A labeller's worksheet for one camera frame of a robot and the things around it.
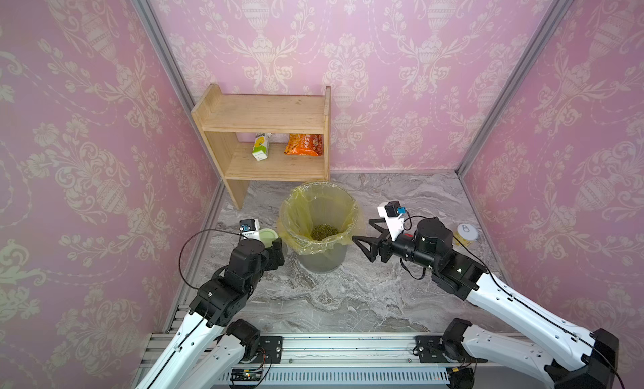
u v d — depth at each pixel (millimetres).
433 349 733
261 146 945
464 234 936
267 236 728
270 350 742
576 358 389
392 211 567
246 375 724
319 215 914
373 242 583
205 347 453
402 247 586
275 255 647
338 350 760
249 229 612
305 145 952
